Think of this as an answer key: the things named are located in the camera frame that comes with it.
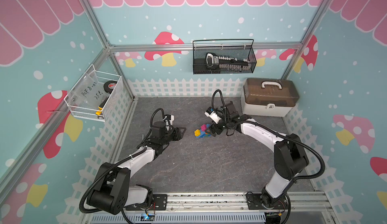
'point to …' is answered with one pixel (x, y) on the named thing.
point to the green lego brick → (207, 135)
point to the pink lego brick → (203, 127)
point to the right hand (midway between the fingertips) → (210, 125)
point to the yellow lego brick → (197, 132)
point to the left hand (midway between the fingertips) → (183, 131)
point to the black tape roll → (109, 86)
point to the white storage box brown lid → (268, 97)
